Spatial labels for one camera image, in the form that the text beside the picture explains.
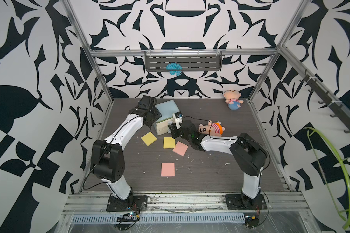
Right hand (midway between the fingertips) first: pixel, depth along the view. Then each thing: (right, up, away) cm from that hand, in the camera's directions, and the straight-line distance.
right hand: (170, 122), depth 90 cm
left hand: (-8, +6, +1) cm, 10 cm away
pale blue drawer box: (-2, +9, +9) cm, 13 cm away
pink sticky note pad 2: (-1, -27, -4) cm, 27 cm away
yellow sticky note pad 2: (-1, -13, +3) cm, 13 cm away
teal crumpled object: (+3, +35, +1) cm, 35 cm away
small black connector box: (+40, -47, -18) cm, 64 cm away
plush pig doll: (+29, -5, +6) cm, 30 cm away
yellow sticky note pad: (-14, -11, +7) cm, 19 cm away
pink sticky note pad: (+6, -16, +2) cm, 18 cm away
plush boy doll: (+48, +19, +25) cm, 57 cm away
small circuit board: (-19, -46, -17) cm, 52 cm away
